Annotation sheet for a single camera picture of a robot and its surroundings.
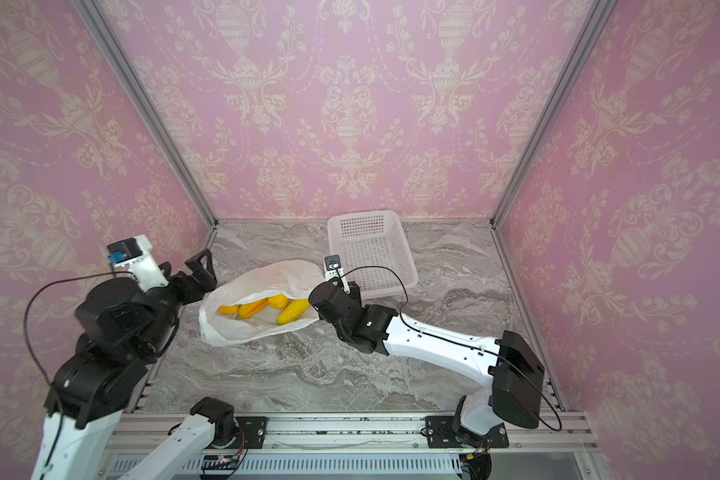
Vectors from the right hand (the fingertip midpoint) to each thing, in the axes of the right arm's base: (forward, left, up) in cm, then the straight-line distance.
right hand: (330, 285), depth 75 cm
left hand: (-5, +24, +18) cm, 31 cm away
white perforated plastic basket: (+28, -12, -22) cm, 37 cm away
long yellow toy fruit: (+3, +14, -19) cm, 24 cm away
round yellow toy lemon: (+4, +32, -17) cm, 37 cm away
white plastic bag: (+10, +13, -10) cm, 19 cm away
